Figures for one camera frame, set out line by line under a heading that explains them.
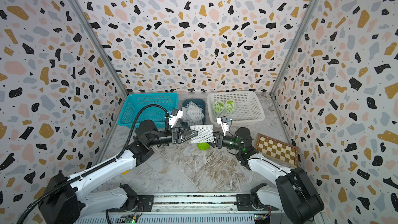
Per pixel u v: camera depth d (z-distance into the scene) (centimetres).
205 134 64
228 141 69
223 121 71
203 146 88
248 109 113
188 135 64
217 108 104
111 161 50
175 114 64
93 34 87
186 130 65
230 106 106
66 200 38
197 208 73
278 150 90
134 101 109
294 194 42
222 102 106
